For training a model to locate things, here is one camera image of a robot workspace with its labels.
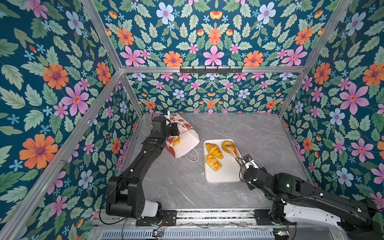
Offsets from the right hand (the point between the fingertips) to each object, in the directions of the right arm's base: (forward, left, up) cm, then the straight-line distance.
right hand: (246, 172), depth 72 cm
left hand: (+27, +36, +10) cm, 46 cm away
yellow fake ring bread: (+11, +15, -12) cm, 22 cm away
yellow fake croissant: (+21, +15, -12) cm, 28 cm away
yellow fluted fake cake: (+27, +39, -11) cm, 49 cm away
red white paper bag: (+31, +31, -14) cm, 46 cm away
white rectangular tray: (+14, +9, -15) cm, 23 cm away
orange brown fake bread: (+15, +3, -3) cm, 15 cm away
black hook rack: (+58, +16, +22) cm, 64 cm away
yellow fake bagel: (+23, +6, -11) cm, 26 cm away
